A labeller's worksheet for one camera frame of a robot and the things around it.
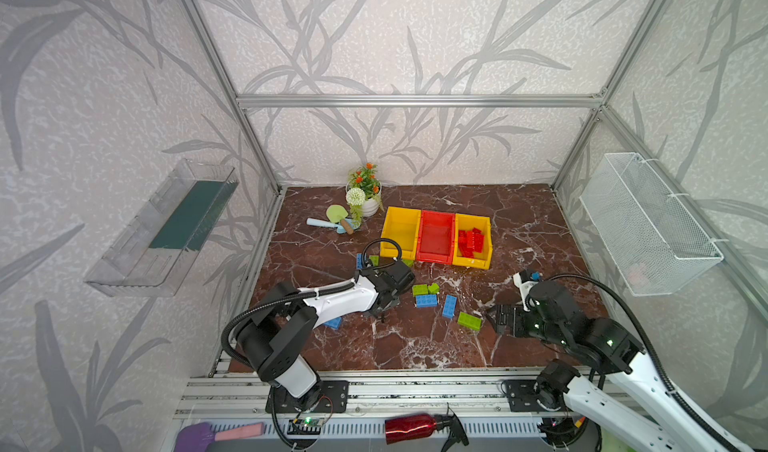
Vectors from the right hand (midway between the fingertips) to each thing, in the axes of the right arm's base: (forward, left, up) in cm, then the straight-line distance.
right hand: (498, 304), depth 74 cm
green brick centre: (+10, +19, -14) cm, 26 cm away
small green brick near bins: (+20, +22, -14) cm, 33 cm away
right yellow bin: (+33, +2, -9) cm, 34 cm away
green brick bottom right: (+1, +5, -14) cm, 15 cm away
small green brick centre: (+10, +15, -13) cm, 22 cm away
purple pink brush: (-26, +70, -12) cm, 76 cm away
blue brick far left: (0, +43, -13) cm, 45 cm away
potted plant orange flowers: (+39, +37, -2) cm, 54 cm away
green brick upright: (+21, +33, -14) cm, 42 cm away
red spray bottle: (-24, +20, -10) cm, 33 cm away
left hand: (+9, +28, -13) cm, 32 cm away
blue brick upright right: (+5, +10, -13) cm, 17 cm away
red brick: (+27, 0, -11) cm, 29 cm away
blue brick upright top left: (+22, +39, -17) cm, 48 cm away
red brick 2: (+25, +3, -10) cm, 27 cm away
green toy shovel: (+40, +50, -16) cm, 66 cm away
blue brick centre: (+7, +17, -14) cm, 23 cm away
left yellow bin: (+34, +24, -12) cm, 44 cm away
